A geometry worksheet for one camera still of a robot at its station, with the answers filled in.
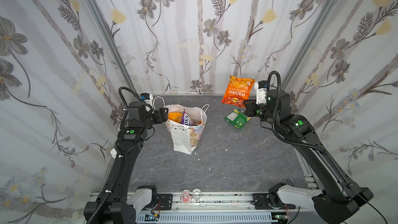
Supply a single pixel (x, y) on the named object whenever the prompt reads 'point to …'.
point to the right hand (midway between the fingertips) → (245, 98)
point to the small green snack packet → (237, 118)
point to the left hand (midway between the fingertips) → (159, 105)
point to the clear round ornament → (197, 194)
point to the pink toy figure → (186, 197)
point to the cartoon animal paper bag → (185, 138)
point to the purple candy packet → (186, 120)
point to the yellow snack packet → (175, 116)
